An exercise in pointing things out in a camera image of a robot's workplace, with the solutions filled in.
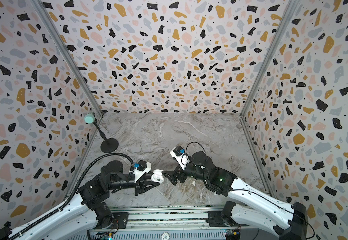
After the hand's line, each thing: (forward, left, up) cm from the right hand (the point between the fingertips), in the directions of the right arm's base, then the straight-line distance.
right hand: (169, 163), depth 66 cm
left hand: (-6, +4, -3) cm, 7 cm away
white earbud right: (0, -12, -26) cm, 28 cm away
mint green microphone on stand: (+24, +45, -24) cm, 56 cm away
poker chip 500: (-24, +2, -26) cm, 36 cm away
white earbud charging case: (-5, +5, -3) cm, 7 cm away
